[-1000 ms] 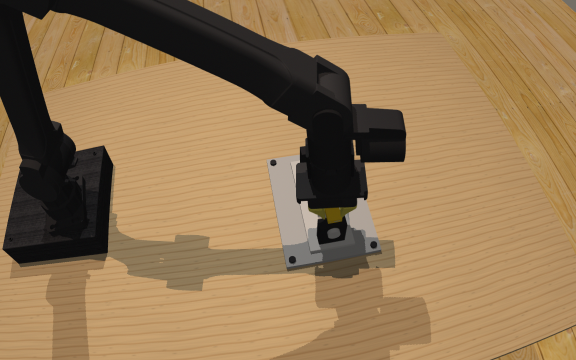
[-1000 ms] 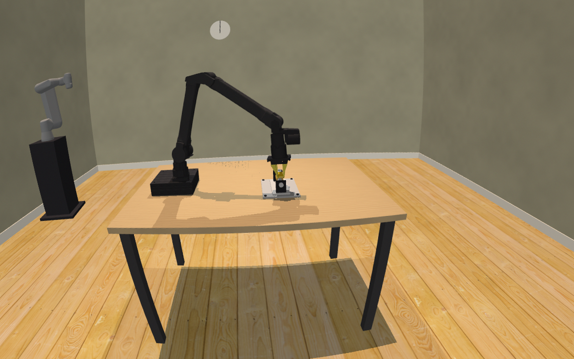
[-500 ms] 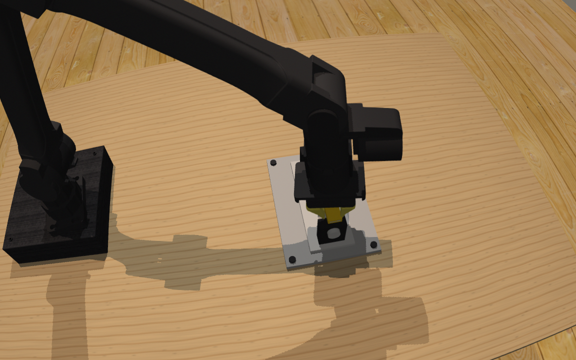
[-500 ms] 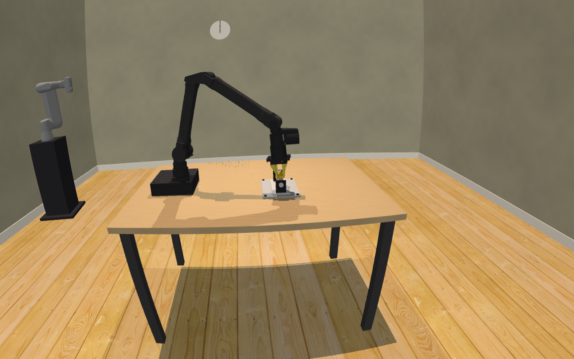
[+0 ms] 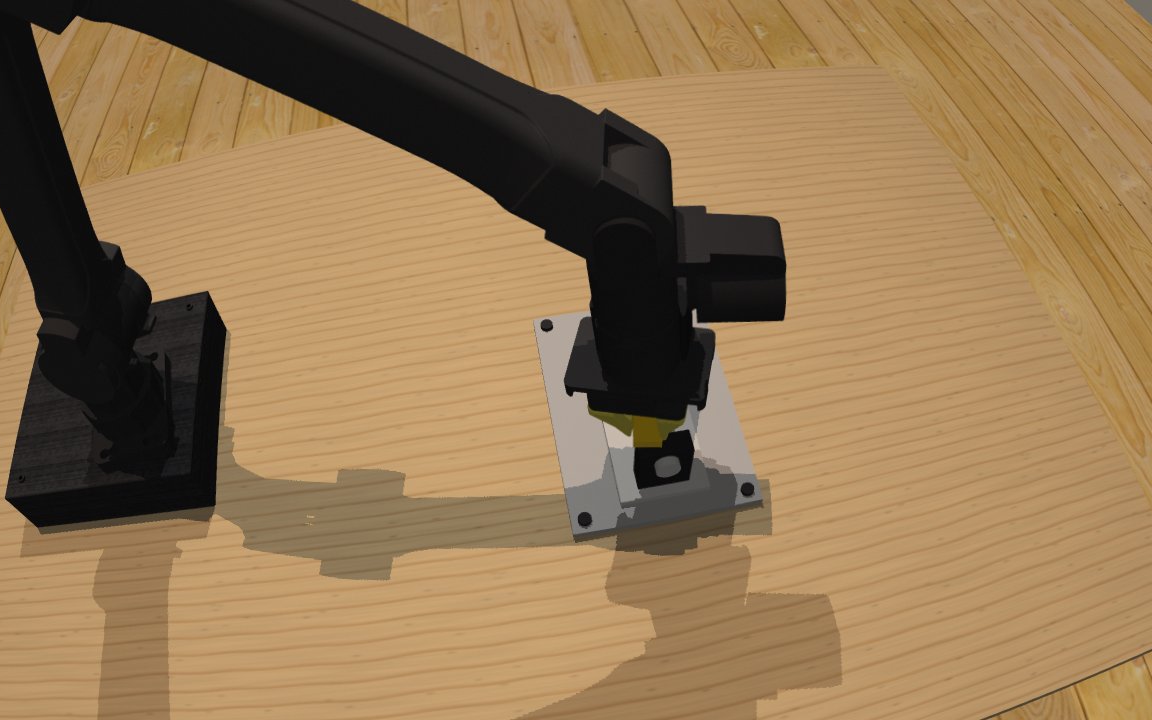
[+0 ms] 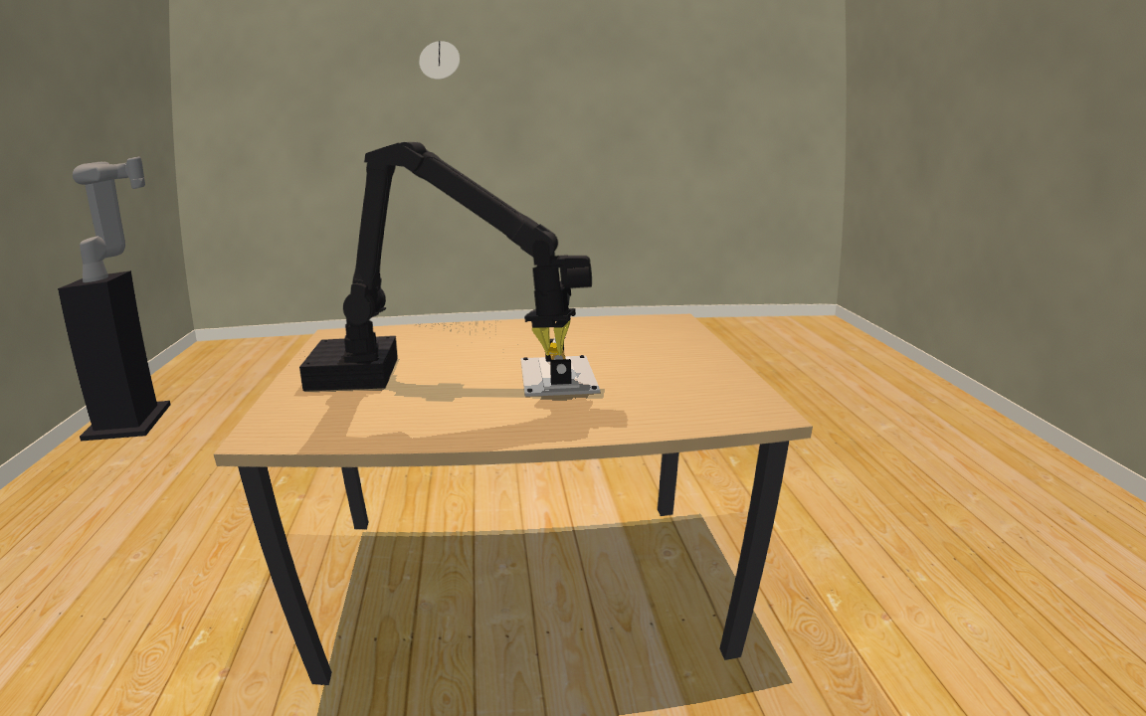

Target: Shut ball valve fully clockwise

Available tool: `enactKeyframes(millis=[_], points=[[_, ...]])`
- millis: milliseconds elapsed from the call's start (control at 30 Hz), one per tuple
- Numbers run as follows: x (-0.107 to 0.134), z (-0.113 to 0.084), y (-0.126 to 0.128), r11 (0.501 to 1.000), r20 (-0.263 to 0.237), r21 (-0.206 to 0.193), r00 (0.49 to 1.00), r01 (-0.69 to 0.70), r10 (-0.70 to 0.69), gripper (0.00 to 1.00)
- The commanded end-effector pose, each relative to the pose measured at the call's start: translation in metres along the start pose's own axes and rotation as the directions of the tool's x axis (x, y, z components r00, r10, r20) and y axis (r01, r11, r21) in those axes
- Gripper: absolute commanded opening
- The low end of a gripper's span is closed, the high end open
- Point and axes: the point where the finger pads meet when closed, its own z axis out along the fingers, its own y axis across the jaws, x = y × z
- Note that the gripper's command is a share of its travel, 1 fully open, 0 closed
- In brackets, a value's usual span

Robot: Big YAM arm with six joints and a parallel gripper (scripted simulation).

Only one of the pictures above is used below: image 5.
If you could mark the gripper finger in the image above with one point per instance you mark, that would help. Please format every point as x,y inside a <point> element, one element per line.
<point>666,426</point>
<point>623,423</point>

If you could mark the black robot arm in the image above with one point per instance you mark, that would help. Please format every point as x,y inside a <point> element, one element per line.
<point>543,157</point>

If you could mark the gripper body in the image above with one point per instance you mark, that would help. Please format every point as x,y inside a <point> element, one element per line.
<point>629,376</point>

